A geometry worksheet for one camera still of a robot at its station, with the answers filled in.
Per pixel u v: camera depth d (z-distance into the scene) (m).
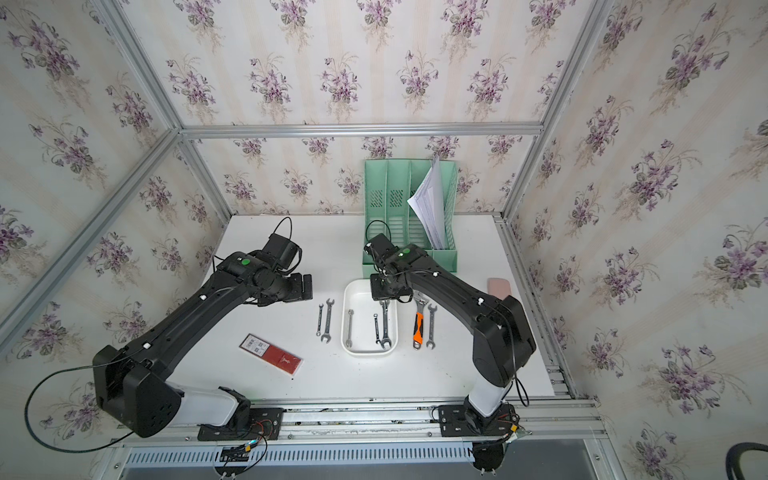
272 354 0.84
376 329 0.90
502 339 0.44
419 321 0.91
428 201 0.91
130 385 0.38
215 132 0.93
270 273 0.57
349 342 0.86
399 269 0.58
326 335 0.88
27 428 0.37
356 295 0.95
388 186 1.15
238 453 0.72
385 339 0.87
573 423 0.75
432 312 0.93
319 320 0.91
